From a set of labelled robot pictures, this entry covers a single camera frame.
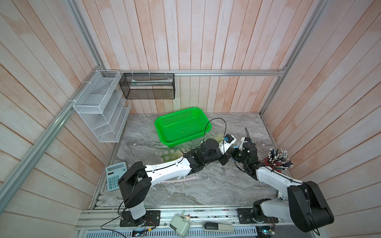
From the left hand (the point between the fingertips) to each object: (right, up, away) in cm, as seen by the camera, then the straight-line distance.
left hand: (233, 151), depth 73 cm
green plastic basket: (-32, +12, +39) cm, 52 cm away
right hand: (+1, +1, +17) cm, 17 cm away
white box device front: (-26, -33, -5) cm, 42 cm away
